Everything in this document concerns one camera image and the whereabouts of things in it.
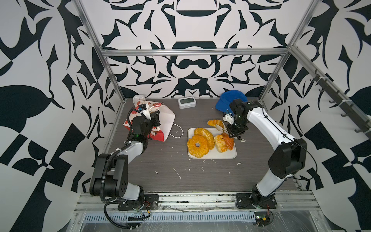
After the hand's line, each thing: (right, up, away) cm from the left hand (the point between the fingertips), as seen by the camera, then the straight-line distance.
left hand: (158, 108), depth 85 cm
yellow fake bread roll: (+23, -26, +2) cm, 35 cm away
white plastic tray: (+33, -28, +5) cm, 43 cm away
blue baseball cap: (+50, +10, +35) cm, 62 cm away
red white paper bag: (+2, -6, +19) cm, 20 cm away
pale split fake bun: (+37, -21, +4) cm, 43 cm away
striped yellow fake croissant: (+34, -9, +11) cm, 37 cm away
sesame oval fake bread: (+27, -15, +9) cm, 32 cm away
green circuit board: (+53, -54, -14) cm, 77 cm away
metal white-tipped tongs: (+37, -12, +4) cm, 39 cm away
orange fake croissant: (+43, -21, +7) cm, 49 cm away
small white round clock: (-20, +9, +26) cm, 34 cm away
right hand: (+42, -14, -3) cm, 45 cm away
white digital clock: (+17, +5, +26) cm, 32 cm away
